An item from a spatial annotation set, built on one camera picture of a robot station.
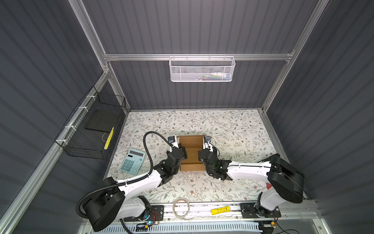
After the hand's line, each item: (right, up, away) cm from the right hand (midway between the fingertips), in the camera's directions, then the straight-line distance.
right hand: (204, 145), depth 84 cm
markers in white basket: (+7, +43, +7) cm, 44 cm away
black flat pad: (-55, +14, -8) cm, 58 cm away
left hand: (-12, 0, -3) cm, 12 cm away
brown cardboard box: (-7, 0, +5) cm, 9 cm away
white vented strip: (-11, -39, -14) cm, 42 cm away
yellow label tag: (+8, -32, -11) cm, 34 cm away
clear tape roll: (-12, -34, -12) cm, 38 cm away
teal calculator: (-44, -11, +5) cm, 46 cm away
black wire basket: (-60, +7, -13) cm, 62 cm away
